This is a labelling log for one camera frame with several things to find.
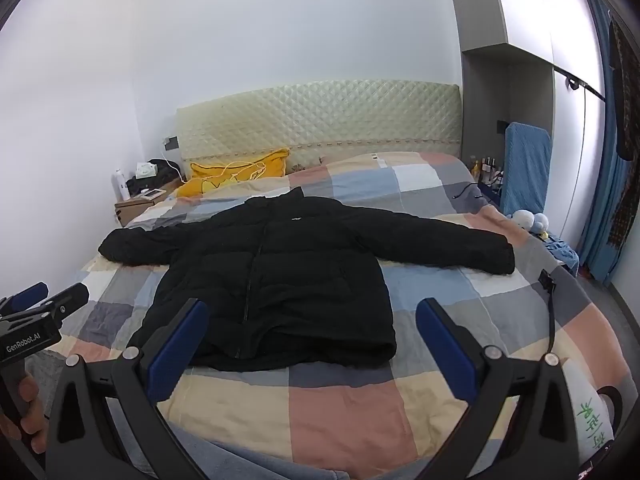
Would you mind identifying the black puffer jacket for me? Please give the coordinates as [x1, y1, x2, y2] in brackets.
[99, 188, 515, 372]

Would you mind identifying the person's left hand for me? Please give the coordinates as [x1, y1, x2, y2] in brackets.
[17, 374, 49, 455]

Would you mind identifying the wooden bedside table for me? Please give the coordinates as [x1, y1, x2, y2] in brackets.
[114, 179, 182, 226]

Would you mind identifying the white bottle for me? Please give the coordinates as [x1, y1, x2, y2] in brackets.
[114, 169, 130, 202]

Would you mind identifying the smartphone on bedside table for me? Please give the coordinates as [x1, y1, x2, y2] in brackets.
[141, 188, 165, 200]

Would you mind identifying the checkered patchwork bed quilt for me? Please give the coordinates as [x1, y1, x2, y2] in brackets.
[24, 150, 637, 480]

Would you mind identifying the white tissue box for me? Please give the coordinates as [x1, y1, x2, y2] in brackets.
[134, 162, 157, 180]

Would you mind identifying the black bag on nightstand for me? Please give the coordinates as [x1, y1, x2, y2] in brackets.
[126, 159, 182, 196]

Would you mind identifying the blue curtain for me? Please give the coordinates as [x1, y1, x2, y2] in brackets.
[578, 0, 629, 286]

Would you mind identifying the white blue plush toy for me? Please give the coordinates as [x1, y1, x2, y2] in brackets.
[511, 209, 549, 236]

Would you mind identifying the yellow pillow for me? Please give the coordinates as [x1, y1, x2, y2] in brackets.
[176, 148, 290, 197]

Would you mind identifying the cream quilted headboard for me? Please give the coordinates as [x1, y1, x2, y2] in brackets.
[175, 79, 462, 168]

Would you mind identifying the dark hanging garment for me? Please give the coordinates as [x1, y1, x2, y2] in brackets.
[610, 20, 639, 247]

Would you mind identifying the white charging cable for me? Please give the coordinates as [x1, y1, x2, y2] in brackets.
[162, 142, 266, 191]

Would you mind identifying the wall socket panel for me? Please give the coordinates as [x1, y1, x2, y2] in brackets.
[164, 136, 179, 151]

